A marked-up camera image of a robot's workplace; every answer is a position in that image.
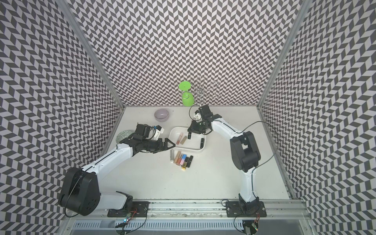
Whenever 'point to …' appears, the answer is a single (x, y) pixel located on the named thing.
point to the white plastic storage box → (178, 135)
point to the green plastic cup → (188, 97)
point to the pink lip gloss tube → (179, 138)
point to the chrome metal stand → (202, 90)
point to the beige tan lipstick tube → (177, 156)
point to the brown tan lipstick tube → (183, 140)
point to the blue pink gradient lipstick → (183, 159)
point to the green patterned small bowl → (123, 134)
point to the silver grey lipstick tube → (172, 154)
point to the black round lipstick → (189, 162)
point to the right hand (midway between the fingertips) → (190, 131)
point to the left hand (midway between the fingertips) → (169, 148)
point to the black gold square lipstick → (186, 161)
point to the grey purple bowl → (161, 115)
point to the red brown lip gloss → (179, 158)
